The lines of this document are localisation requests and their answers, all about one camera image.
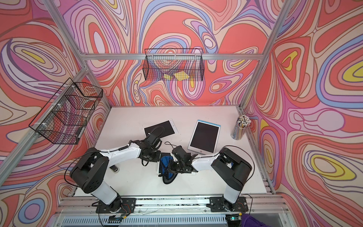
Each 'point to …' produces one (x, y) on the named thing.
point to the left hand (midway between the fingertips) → (160, 159)
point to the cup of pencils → (239, 129)
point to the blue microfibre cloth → (165, 160)
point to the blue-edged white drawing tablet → (205, 138)
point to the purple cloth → (247, 220)
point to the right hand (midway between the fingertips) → (168, 175)
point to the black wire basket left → (61, 120)
